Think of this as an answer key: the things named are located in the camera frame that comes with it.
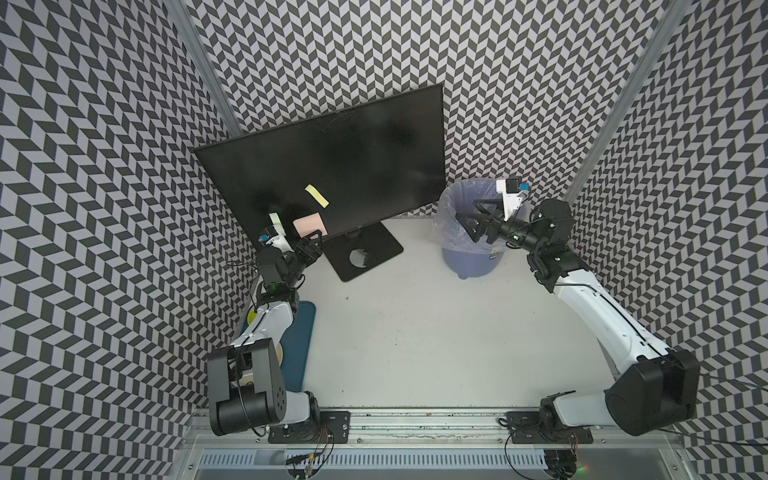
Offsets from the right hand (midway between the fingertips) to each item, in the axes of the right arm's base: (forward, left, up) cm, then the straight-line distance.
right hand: (465, 213), depth 71 cm
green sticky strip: (+5, +50, -6) cm, 50 cm away
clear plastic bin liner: (+20, -3, -13) cm, 24 cm away
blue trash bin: (+1, -3, -18) cm, 19 cm away
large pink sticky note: (+6, +42, -10) cm, 43 cm away
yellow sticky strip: (+9, +38, -2) cm, 39 cm away
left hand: (+5, +41, -13) cm, 43 cm away
